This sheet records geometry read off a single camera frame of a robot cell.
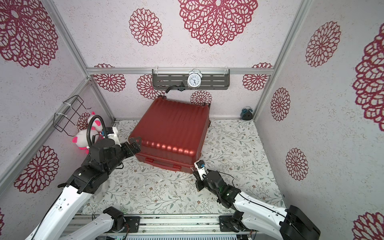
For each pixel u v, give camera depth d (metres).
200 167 0.69
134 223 0.73
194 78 0.90
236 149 1.03
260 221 0.51
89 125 0.46
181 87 0.92
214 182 0.60
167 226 0.75
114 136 0.59
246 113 1.17
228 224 0.74
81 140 0.83
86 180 0.44
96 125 0.92
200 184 0.71
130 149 0.58
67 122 0.76
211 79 0.94
